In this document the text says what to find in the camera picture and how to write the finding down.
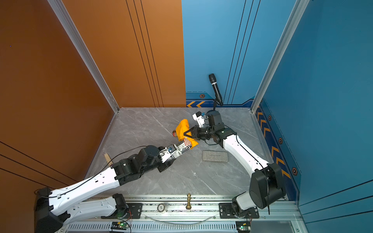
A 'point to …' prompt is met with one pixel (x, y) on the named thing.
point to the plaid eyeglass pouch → (174, 133)
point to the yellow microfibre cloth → (181, 127)
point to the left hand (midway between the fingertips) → (172, 151)
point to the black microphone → (212, 79)
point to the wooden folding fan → (108, 160)
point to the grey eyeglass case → (213, 156)
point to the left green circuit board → (120, 225)
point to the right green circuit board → (243, 226)
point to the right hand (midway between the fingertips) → (186, 134)
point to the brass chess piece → (188, 206)
